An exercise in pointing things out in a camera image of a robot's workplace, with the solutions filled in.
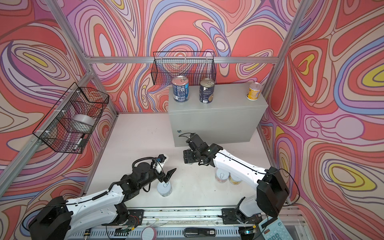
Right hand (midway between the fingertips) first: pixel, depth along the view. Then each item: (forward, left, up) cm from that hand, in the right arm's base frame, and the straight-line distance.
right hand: (191, 158), depth 82 cm
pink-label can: (-7, -17, -7) cm, 19 cm away
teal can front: (-14, +15, -8) cm, 22 cm away
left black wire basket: (+11, +62, +18) cm, 65 cm away
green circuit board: (-31, +36, -13) cm, 49 cm away
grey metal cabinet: (+28, -28, +1) cm, 39 cm away
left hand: (-2, +11, 0) cm, 11 cm away
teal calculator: (-32, -37, -11) cm, 50 cm away
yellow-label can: (-10, -23, -7) cm, 26 cm away
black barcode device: (-33, -3, -7) cm, 34 cm away
